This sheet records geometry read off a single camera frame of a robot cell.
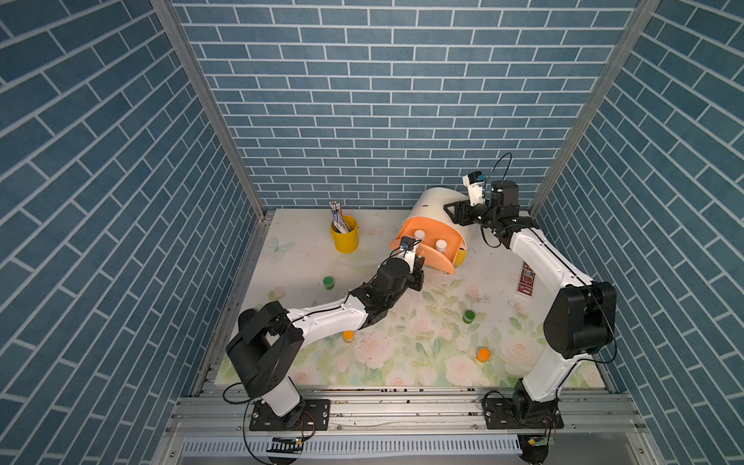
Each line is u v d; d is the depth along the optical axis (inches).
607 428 28.5
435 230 34.9
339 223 37.2
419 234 34.3
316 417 28.8
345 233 39.6
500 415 29.0
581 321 18.7
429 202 36.4
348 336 33.3
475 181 30.2
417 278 28.9
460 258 35.7
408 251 27.6
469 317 35.0
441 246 33.2
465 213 30.5
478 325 35.6
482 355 32.4
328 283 37.9
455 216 31.7
